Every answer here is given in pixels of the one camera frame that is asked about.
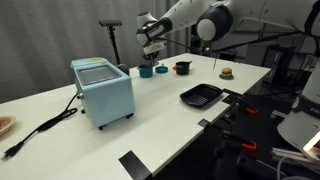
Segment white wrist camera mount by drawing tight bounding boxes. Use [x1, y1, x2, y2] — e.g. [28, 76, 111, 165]
[142, 42, 166, 56]

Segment wooden bowl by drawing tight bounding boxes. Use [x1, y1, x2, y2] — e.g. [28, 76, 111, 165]
[0, 115, 17, 137]

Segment blue pot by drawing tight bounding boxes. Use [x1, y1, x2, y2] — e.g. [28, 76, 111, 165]
[137, 63, 155, 79]

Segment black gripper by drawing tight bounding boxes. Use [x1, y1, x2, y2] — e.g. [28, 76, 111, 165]
[145, 50, 162, 68]

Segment black grill tray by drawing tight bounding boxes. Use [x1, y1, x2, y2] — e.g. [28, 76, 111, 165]
[179, 83, 224, 109]

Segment black camera on stand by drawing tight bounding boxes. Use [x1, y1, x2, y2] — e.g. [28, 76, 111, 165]
[98, 19, 124, 66]

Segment black tape strip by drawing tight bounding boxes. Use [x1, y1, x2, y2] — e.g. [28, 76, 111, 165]
[118, 149, 153, 180]
[196, 117, 211, 129]

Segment toy burger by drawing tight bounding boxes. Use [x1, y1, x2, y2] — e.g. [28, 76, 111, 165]
[221, 67, 234, 78]

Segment small teal burger plate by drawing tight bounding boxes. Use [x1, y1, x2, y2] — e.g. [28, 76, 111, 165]
[218, 73, 235, 81]

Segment black equipment case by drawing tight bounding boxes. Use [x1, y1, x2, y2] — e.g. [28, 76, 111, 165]
[261, 44, 296, 72]

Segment black pot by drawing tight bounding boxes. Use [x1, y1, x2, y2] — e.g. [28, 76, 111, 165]
[172, 60, 194, 76]

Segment blue round plate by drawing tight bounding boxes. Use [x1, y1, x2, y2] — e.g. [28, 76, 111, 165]
[154, 65, 170, 75]

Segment orange handled black clamp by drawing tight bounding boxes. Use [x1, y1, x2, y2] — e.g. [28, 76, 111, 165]
[220, 131, 258, 154]
[222, 87, 260, 117]

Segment light blue toaster oven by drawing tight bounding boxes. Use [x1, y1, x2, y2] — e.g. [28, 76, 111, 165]
[70, 57, 136, 131]

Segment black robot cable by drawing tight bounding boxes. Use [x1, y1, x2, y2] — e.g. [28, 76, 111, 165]
[156, 29, 303, 72]

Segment black power cord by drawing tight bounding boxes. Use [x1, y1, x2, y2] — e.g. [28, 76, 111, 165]
[0, 92, 82, 162]

